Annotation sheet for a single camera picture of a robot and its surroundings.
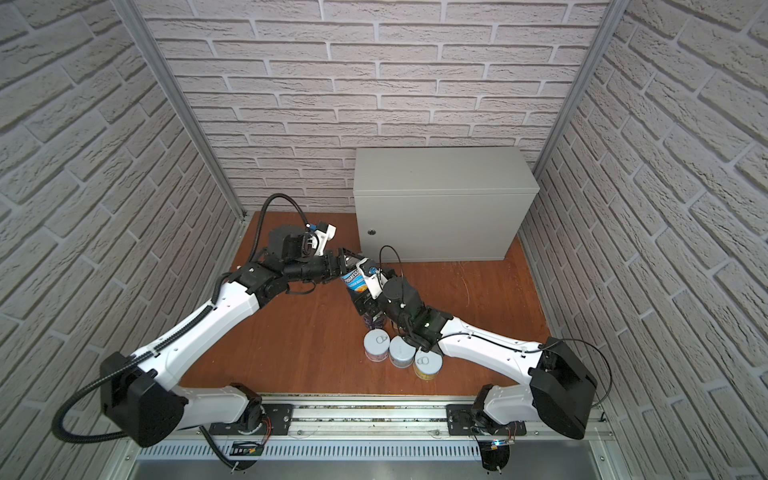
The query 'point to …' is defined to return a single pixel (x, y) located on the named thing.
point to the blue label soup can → (355, 280)
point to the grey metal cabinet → (441, 204)
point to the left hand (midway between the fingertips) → (359, 260)
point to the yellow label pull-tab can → (427, 365)
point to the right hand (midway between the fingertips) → (363, 276)
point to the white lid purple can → (376, 345)
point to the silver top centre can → (402, 355)
